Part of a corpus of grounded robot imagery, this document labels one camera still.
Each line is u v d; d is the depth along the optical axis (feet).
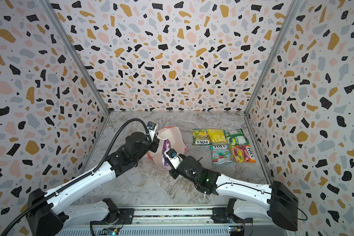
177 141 2.94
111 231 2.30
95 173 1.56
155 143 2.14
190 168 1.74
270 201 1.37
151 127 2.06
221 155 3.10
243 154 3.11
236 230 2.35
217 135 3.32
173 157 1.95
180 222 2.40
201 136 3.40
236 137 3.37
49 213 1.23
